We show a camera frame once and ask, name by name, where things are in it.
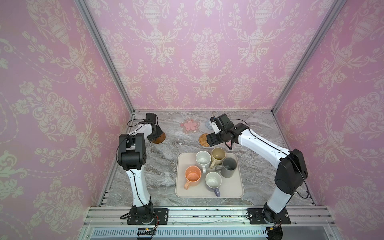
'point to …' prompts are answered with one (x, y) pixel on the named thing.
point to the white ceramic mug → (203, 159)
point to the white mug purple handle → (213, 180)
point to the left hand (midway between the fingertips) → (158, 134)
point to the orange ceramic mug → (192, 174)
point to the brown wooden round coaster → (159, 139)
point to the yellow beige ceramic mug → (218, 154)
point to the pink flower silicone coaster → (190, 126)
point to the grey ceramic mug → (227, 168)
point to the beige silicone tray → (232, 187)
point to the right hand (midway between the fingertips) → (214, 137)
